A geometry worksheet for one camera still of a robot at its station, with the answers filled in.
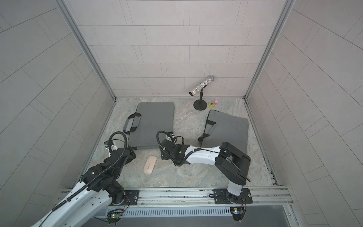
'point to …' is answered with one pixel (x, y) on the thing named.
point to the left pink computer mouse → (150, 164)
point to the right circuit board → (238, 213)
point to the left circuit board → (114, 217)
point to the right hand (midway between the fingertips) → (167, 151)
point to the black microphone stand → (200, 104)
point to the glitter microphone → (210, 79)
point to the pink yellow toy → (212, 104)
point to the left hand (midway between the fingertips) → (130, 150)
